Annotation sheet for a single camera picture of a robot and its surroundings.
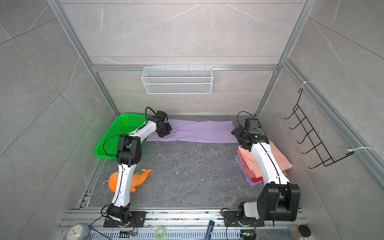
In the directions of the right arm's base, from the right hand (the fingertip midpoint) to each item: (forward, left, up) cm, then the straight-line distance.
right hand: (237, 132), depth 86 cm
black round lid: (-47, -22, -10) cm, 53 cm away
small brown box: (-47, -19, -14) cm, 53 cm away
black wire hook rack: (-19, -29, +13) cm, 37 cm away
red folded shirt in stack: (-23, -8, -12) cm, 28 cm away
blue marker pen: (-44, +18, -16) cm, 50 cm away
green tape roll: (-46, +42, -18) cm, 65 cm away
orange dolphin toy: (-21, +58, -14) cm, 63 cm away
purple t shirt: (+16, +22, -19) cm, 34 cm away
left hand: (+17, +42, -15) cm, 47 cm away
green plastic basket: (+23, +77, -15) cm, 82 cm away
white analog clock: (-45, +80, -13) cm, 92 cm away
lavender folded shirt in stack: (-21, -6, -18) cm, 28 cm away
